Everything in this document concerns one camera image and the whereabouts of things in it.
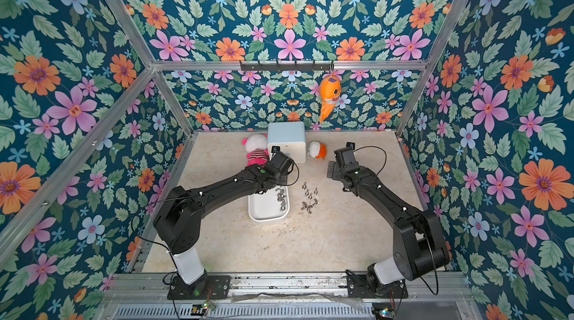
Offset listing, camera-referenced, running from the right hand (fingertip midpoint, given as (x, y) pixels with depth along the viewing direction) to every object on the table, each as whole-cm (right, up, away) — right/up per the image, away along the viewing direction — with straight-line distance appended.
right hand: (343, 167), depth 90 cm
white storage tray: (-30, -17, +4) cm, 35 cm away
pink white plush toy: (-39, +8, +15) cm, 43 cm away
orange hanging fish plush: (-5, +31, +3) cm, 32 cm away
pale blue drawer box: (-22, +13, +7) cm, 27 cm away
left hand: (-25, -2, +1) cm, 25 cm away
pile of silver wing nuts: (-26, -14, +4) cm, 30 cm away
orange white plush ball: (-10, +7, +15) cm, 20 cm away
